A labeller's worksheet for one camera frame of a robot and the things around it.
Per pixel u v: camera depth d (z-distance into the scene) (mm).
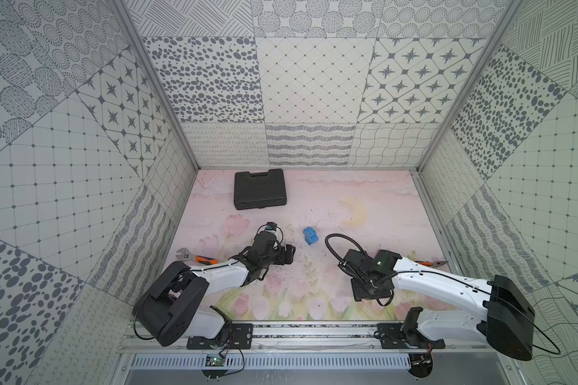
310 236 898
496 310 409
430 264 882
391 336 736
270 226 811
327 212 1045
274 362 702
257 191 1106
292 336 751
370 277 570
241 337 733
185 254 909
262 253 691
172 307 428
